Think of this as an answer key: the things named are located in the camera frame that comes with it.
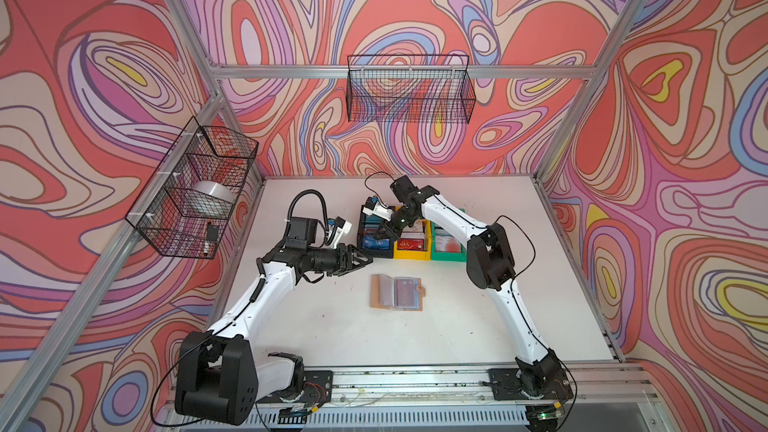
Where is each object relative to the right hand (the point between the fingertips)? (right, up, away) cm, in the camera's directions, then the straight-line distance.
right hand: (381, 239), depth 96 cm
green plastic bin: (+21, -2, 0) cm, 21 cm away
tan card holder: (+5, -15, -8) cm, 18 cm away
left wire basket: (-43, +14, -28) cm, 53 cm away
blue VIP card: (-4, -1, -1) cm, 4 cm away
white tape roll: (-41, +15, -23) cm, 50 cm away
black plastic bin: (-5, +4, +7) cm, 9 cm away
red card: (+10, -2, +2) cm, 10 cm away
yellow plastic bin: (+14, +3, +5) cm, 15 cm away
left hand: (-3, -4, -20) cm, 20 cm away
